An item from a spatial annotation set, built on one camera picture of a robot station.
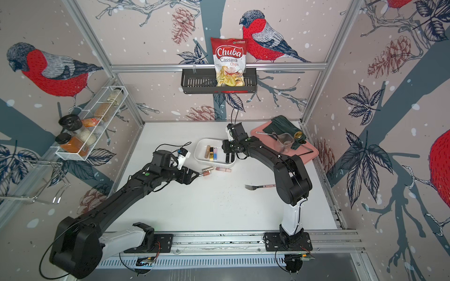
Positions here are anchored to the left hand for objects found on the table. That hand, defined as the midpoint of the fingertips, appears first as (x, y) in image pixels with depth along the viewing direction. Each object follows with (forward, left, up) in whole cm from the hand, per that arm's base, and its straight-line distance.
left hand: (194, 168), depth 82 cm
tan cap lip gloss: (+6, -4, -12) cm, 14 cm away
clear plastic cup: (+18, -48, -2) cm, 51 cm away
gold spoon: (+22, -56, -2) cm, 60 cm away
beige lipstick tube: (+18, -3, -13) cm, 22 cm away
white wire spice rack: (-1, +39, +21) cm, 45 cm away
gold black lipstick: (+16, -6, -12) cm, 20 cm away
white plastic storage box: (+26, -7, -14) cm, 30 cm away
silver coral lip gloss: (+4, -3, -13) cm, 14 cm away
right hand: (+15, -13, -2) cm, 20 cm away
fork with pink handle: (-4, -30, -14) cm, 33 cm away
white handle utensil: (+33, -40, -13) cm, 53 cm away
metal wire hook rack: (-18, +44, +13) cm, 50 cm away
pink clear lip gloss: (+5, -15, -12) cm, 20 cm away
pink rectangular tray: (+19, -63, -13) cm, 68 cm away
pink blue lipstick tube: (+17, -8, -13) cm, 22 cm away
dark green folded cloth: (+40, -51, -12) cm, 66 cm away
